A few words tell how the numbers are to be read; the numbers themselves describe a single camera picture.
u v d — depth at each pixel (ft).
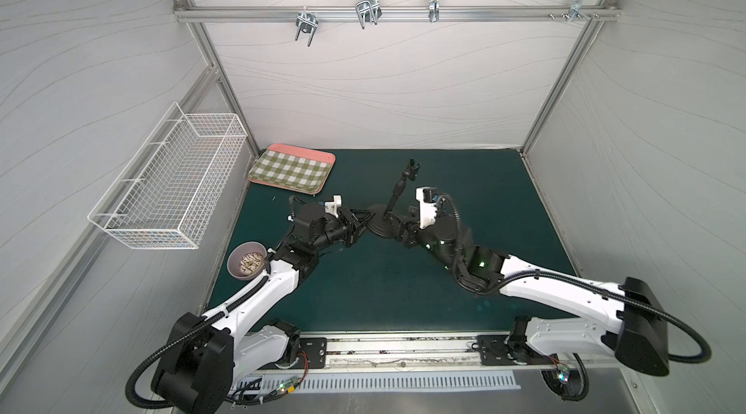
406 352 2.46
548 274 1.60
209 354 1.28
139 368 1.20
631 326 1.30
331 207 2.49
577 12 2.50
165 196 2.23
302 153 3.93
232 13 2.61
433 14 2.56
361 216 2.44
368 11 2.51
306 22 2.61
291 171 3.68
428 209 2.03
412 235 2.09
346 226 2.26
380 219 2.47
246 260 2.82
